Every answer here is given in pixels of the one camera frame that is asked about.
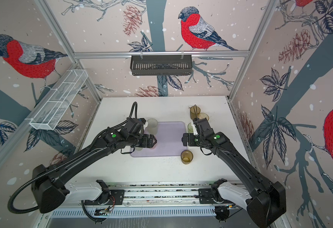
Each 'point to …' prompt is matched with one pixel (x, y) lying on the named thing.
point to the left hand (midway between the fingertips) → (151, 141)
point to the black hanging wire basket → (161, 65)
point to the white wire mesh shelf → (51, 110)
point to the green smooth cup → (190, 128)
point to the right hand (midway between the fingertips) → (187, 140)
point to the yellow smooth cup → (202, 115)
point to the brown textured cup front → (186, 156)
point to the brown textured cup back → (194, 111)
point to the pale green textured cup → (152, 124)
